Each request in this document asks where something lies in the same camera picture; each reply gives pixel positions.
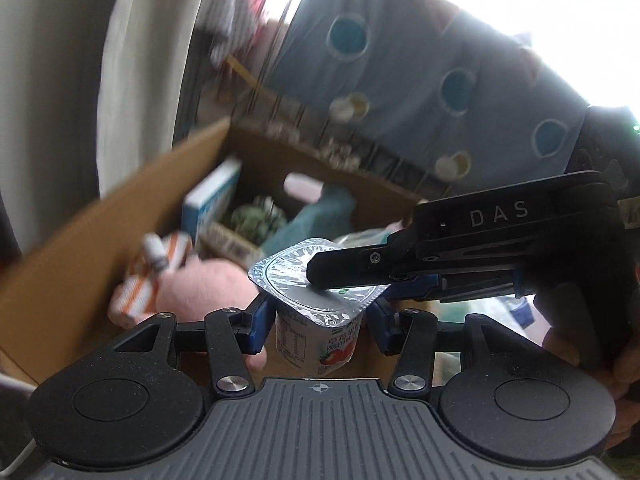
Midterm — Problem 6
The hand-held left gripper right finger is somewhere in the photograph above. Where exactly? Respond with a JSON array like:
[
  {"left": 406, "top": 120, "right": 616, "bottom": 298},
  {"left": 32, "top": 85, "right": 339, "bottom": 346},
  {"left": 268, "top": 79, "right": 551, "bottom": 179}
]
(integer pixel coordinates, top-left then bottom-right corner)
[{"left": 367, "top": 300, "right": 528, "bottom": 401}]

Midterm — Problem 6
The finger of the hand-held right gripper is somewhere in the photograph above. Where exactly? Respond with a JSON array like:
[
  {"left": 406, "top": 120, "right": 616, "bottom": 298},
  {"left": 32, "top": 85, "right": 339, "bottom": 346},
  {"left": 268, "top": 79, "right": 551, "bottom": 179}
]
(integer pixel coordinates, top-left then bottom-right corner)
[
  {"left": 387, "top": 274, "right": 446, "bottom": 302},
  {"left": 306, "top": 237, "right": 418, "bottom": 291}
]

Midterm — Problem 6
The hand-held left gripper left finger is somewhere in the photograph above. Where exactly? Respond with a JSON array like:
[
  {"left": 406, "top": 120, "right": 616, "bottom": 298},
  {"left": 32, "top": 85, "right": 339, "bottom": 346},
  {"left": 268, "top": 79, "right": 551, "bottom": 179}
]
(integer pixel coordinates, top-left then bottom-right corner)
[{"left": 112, "top": 292, "right": 273, "bottom": 398}]

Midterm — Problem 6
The white yogurt cup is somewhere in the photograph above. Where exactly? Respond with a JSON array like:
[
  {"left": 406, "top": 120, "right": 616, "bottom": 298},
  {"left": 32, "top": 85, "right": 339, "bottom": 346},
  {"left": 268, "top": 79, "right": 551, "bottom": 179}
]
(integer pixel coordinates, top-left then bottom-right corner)
[{"left": 247, "top": 237, "right": 393, "bottom": 376}]

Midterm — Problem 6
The teal quilted cloth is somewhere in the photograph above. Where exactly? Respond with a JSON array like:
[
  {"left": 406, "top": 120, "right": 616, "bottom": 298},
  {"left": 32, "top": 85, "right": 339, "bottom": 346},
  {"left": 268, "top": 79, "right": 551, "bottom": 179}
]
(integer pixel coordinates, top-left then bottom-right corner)
[{"left": 270, "top": 185, "right": 358, "bottom": 256}]

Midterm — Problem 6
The pink plush toy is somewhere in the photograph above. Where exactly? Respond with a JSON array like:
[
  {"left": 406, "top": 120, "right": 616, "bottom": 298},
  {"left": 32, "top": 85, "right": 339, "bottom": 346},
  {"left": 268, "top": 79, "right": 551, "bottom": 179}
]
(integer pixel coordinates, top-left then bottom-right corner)
[{"left": 155, "top": 259, "right": 271, "bottom": 371}]

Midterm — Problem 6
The yellow carton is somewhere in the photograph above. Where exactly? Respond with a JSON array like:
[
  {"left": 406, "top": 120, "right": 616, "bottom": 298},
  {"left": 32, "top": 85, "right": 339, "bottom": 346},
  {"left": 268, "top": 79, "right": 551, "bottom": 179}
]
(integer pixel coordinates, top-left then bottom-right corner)
[{"left": 202, "top": 220, "right": 265, "bottom": 272}]

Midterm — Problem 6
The pink cloth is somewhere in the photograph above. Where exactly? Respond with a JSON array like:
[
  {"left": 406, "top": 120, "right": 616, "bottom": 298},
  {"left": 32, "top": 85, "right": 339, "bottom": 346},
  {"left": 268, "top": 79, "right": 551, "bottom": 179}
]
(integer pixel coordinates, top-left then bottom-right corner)
[{"left": 284, "top": 172, "right": 323, "bottom": 201}]

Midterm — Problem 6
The green knitted item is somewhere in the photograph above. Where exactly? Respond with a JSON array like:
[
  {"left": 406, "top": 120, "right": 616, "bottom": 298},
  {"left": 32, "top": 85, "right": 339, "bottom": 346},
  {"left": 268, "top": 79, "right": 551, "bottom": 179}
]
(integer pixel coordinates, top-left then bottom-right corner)
[{"left": 222, "top": 195, "right": 288, "bottom": 246}]

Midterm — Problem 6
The orange striped towel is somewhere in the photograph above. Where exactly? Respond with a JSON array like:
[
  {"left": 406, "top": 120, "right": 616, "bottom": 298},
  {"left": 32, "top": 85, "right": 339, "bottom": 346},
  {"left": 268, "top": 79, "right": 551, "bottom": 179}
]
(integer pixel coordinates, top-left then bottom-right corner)
[{"left": 109, "top": 231, "right": 195, "bottom": 330}]

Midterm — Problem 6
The blue white box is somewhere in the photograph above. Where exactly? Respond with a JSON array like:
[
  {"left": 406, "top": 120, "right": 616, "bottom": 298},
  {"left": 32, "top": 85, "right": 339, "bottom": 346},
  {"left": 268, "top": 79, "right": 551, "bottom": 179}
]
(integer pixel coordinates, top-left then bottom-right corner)
[{"left": 181, "top": 157, "right": 244, "bottom": 241}]

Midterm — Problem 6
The brown cardboard box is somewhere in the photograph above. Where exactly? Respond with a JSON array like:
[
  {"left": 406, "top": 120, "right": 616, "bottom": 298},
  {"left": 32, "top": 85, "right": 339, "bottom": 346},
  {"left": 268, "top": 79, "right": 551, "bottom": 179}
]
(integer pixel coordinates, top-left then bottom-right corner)
[{"left": 0, "top": 117, "right": 431, "bottom": 386}]

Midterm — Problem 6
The person's right hand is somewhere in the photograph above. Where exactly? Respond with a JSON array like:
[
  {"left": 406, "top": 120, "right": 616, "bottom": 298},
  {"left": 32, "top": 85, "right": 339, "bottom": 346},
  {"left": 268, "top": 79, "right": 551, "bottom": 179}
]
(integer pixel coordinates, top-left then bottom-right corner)
[{"left": 542, "top": 265, "right": 640, "bottom": 458}]

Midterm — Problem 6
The blue circle print blanket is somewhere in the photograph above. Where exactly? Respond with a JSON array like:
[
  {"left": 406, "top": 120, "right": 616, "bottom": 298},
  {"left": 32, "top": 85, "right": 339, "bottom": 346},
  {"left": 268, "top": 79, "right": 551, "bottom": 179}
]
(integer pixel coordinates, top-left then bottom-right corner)
[{"left": 260, "top": 0, "right": 591, "bottom": 196}]

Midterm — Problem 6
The star print cloth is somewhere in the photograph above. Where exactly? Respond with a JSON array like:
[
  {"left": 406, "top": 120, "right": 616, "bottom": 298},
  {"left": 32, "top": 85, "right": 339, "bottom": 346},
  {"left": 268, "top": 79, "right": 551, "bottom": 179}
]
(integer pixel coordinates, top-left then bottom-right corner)
[{"left": 207, "top": 0, "right": 261, "bottom": 68}]

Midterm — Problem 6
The white curtain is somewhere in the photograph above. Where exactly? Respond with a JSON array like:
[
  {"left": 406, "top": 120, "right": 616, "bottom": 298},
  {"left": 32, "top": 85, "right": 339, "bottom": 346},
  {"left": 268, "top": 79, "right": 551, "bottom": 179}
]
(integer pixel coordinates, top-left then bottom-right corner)
[{"left": 97, "top": 0, "right": 211, "bottom": 196}]

